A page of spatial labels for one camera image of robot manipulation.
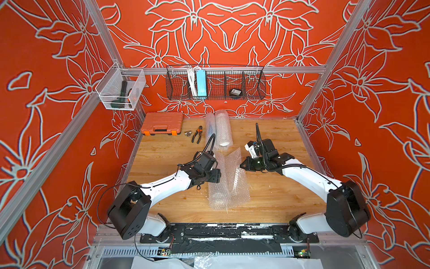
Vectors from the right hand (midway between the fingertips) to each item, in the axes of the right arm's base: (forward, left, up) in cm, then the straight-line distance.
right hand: (237, 166), depth 82 cm
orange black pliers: (+32, +22, -10) cm, 40 cm away
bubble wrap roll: (+23, +6, -4) cm, 25 cm away
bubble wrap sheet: (-9, +2, -7) cm, 12 cm away
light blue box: (+37, +19, +22) cm, 47 cm away
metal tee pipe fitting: (+30, +30, -10) cm, 44 cm away
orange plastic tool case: (+36, +48, -7) cm, 61 cm away
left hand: (-1, +10, -5) cm, 12 cm away
